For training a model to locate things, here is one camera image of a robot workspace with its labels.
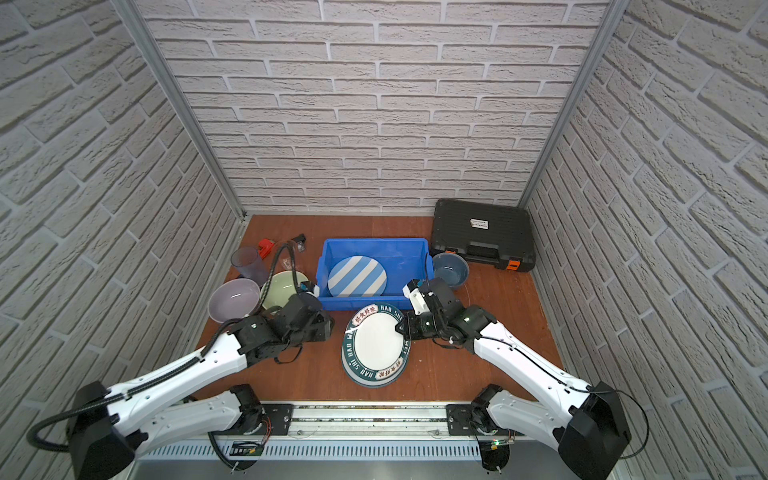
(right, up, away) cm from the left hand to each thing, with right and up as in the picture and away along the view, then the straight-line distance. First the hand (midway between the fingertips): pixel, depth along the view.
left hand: (333, 319), depth 78 cm
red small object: (-31, +19, +28) cm, 46 cm away
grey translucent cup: (-28, +13, +11) cm, 33 cm away
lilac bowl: (-36, +2, +16) cm, 39 cm away
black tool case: (+53, +24, +31) cm, 66 cm away
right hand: (+18, -1, -3) cm, 18 cm away
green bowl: (-21, +6, +17) cm, 27 cm away
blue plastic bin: (+20, +15, +27) cm, 36 cm away
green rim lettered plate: (+11, -1, +1) cm, 11 cm away
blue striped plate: (+4, +9, +22) cm, 24 cm away
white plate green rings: (+12, -11, -4) cm, 17 cm away
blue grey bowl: (+36, +12, +21) cm, 43 cm away
